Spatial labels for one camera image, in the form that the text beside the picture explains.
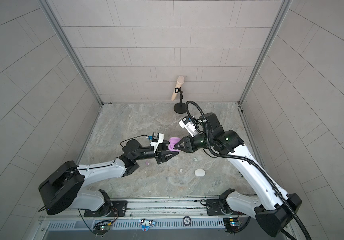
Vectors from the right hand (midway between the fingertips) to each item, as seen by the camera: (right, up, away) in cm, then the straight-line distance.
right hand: (177, 147), depth 63 cm
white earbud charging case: (+12, -18, +18) cm, 28 cm away
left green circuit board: (-33, -36, +2) cm, 49 cm away
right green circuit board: (+25, -37, +5) cm, 44 cm away
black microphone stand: (+1, +19, +50) cm, 54 cm away
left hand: (+1, -3, +2) cm, 4 cm away
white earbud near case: (+2, -17, +20) cm, 26 cm away
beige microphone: (+2, +36, +31) cm, 47 cm away
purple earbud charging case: (-2, +2, +2) cm, 4 cm away
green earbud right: (+10, -13, +24) cm, 29 cm away
